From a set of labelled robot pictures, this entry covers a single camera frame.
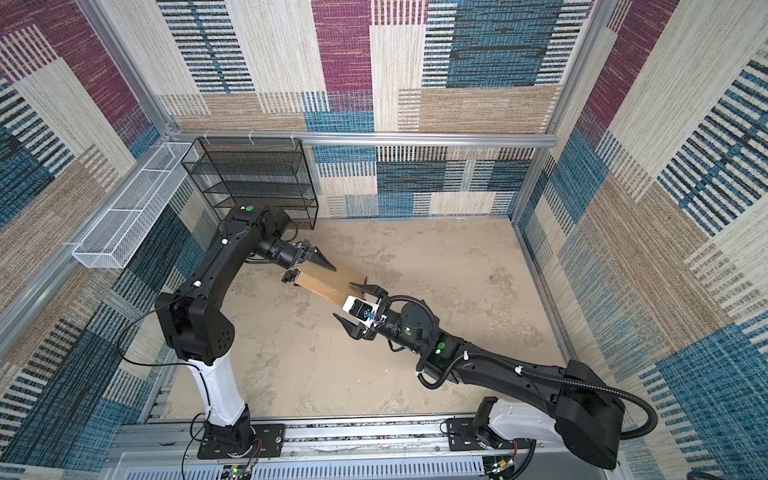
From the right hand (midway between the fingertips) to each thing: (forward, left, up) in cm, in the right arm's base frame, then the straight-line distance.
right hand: (347, 299), depth 69 cm
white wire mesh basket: (+14, +54, +8) cm, 56 cm away
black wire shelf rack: (+53, +40, -3) cm, 67 cm away
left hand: (+7, +4, +2) cm, 8 cm away
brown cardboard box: (+1, +3, +6) cm, 7 cm away
